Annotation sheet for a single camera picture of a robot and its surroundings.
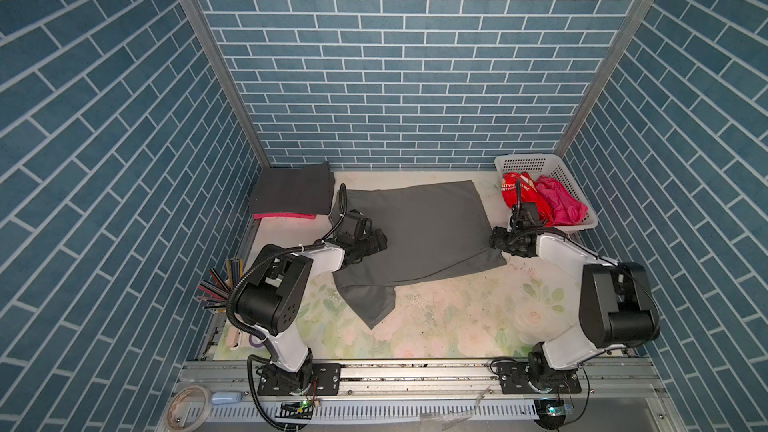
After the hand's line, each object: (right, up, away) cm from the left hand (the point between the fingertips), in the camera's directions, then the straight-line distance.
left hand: (379, 241), depth 97 cm
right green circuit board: (+43, -37, -27) cm, 63 cm away
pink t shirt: (+62, +10, +2) cm, 63 cm away
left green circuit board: (-19, -37, -25) cm, 49 cm away
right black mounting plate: (+35, -31, -23) cm, 53 cm away
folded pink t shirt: (-35, +8, +9) cm, 37 cm away
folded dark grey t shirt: (-30, +17, +19) cm, 40 cm away
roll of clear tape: (-39, -37, -29) cm, 61 cm away
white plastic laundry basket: (+66, +26, +16) cm, 73 cm away
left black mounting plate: (-14, -31, -24) cm, 41 cm away
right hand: (+39, +1, -2) cm, 39 cm away
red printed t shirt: (+48, +16, -2) cm, 51 cm away
